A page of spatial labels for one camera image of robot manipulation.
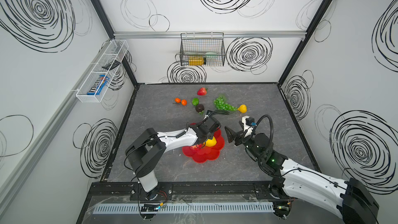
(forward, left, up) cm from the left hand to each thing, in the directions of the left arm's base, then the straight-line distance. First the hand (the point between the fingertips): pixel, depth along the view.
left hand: (209, 128), depth 90 cm
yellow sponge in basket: (+29, +9, +26) cm, 40 cm away
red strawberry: (+31, +5, -3) cm, 32 cm away
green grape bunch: (+19, -7, -1) cm, 20 cm away
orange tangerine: (+23, +23, -4) cm, 33 cm away
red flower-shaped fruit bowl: (-13, +3, -4) cm, 15 cm away
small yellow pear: (+17, -22, -3) cm, 28 cm away
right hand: (-5, -11, +13) cm, 18 cm away
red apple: (-11, +7, -1) cm, 13 cm away
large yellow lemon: (-9, -1, -1) cm, 9 cm away
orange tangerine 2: (+21, +18, -4) cm, 28 cm away
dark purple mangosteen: (+16, +7, -3) cm, 17 cm away
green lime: (+21, +10, -3) cm, 23 cm away
